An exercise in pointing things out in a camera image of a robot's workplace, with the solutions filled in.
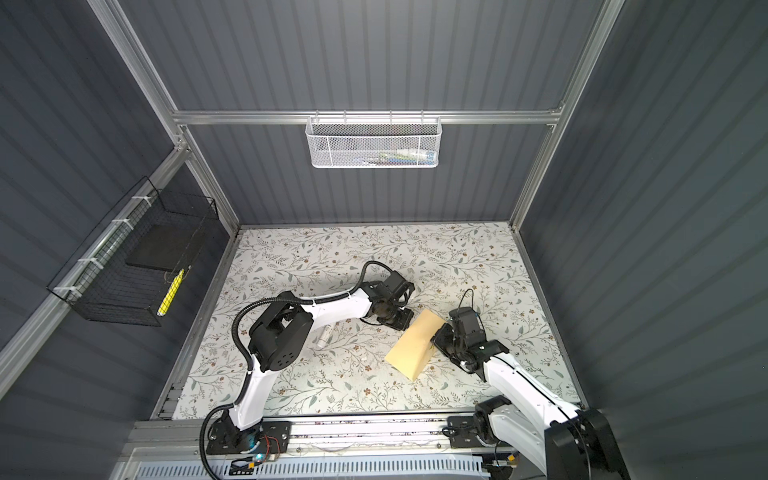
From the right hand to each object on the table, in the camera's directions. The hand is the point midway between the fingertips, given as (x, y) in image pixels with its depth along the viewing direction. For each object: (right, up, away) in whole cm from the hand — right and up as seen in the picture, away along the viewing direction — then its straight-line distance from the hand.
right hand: (436, 338), depth 86 cm
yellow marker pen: (-65, +16, -17) cm, 69 cm away
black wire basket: (-78, +20, -15) cm, 82 cm away
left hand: (-7, +2, +7) cm, 10 cm away
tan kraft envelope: (-7, -4, +1) cm, 8 cm away
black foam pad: (-74, +27, -8) cm, 79 cm away
